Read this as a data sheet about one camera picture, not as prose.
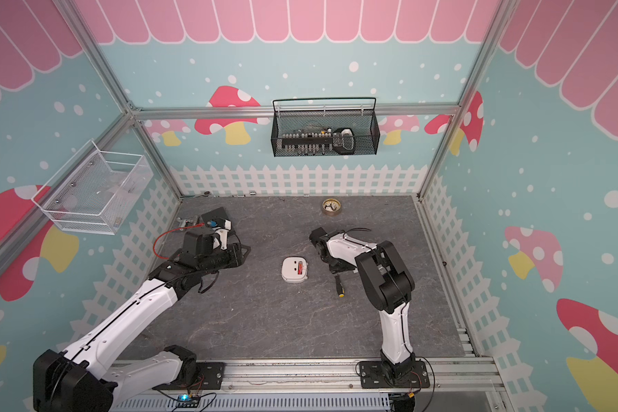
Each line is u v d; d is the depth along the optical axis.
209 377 0.74
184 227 1.08
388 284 0.52
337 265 0.79
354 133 0.92
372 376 0.74
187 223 1.09
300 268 0.94
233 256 0.70
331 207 1.16
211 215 1.13
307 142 0.89
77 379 0.38
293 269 0.92
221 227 0.72
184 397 0.74
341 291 0.89
